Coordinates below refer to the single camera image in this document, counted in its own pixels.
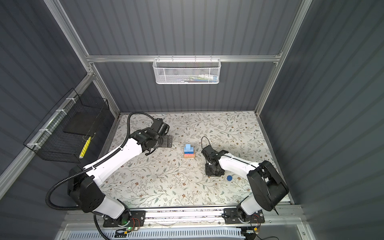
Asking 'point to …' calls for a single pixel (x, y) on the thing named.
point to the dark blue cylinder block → (229, 178)
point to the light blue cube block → (188, 147)
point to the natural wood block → (189, 158)
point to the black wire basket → (66, 133)
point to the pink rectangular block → (189, 155)
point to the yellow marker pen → (85, 147)
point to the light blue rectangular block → (192, 149)
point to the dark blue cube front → (190, 152)
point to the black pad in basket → (84, 123)
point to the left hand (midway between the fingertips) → (163, 139)
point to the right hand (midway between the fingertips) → (212, 174)
